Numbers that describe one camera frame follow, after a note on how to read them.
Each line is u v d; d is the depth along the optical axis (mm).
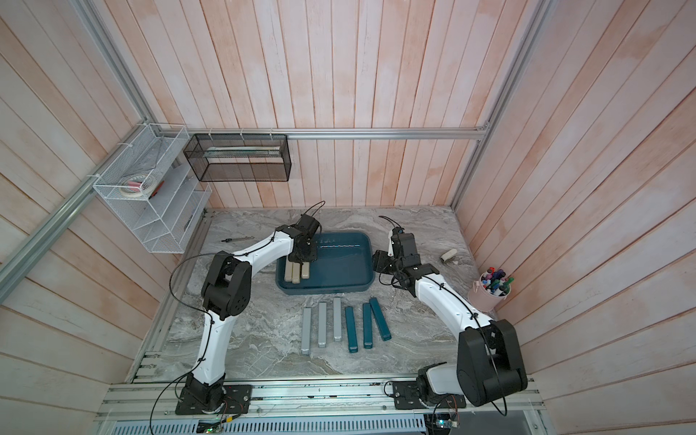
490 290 835
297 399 748
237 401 730
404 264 667
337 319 857
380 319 872
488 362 418
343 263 1066
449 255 1010
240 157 1030
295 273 976
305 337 828
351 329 841
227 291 572
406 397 730
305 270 970
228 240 1103
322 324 849
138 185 741
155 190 746
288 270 976
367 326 855
